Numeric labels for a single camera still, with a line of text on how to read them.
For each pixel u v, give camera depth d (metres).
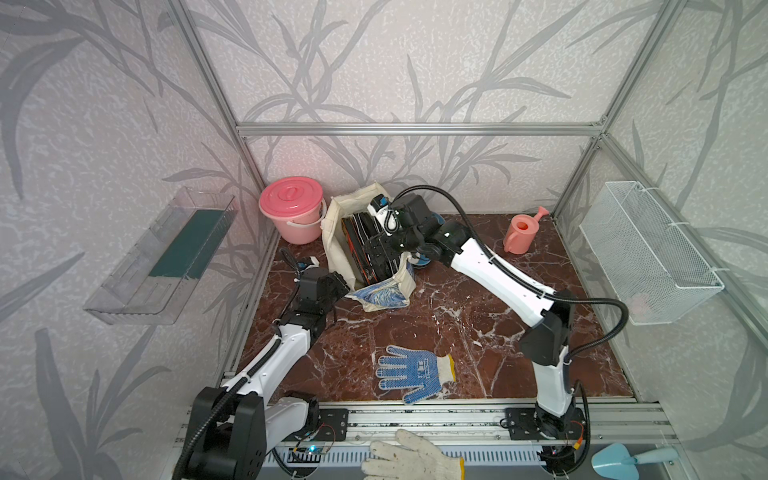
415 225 0.58
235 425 0.40
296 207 0.99
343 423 0.74
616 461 0.68
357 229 0.94
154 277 0.65
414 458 0.69
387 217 0.65
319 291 0.66
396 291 0.87
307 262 0.77
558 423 0.63
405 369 0.83
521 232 1.02
